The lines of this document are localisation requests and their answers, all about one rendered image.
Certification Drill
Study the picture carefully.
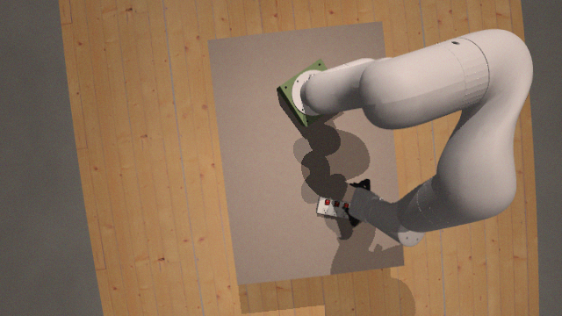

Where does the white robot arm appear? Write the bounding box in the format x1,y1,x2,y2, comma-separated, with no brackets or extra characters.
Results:
292,29,533,247

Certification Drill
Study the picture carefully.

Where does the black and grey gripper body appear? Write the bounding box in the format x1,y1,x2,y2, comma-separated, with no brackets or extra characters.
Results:
349,187,380,224

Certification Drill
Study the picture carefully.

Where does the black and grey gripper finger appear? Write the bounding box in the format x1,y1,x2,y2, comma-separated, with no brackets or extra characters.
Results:
349,179,371,191
342,206,360,226

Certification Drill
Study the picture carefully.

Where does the grey power strip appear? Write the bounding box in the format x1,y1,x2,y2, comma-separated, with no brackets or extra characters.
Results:
316,196,350,219

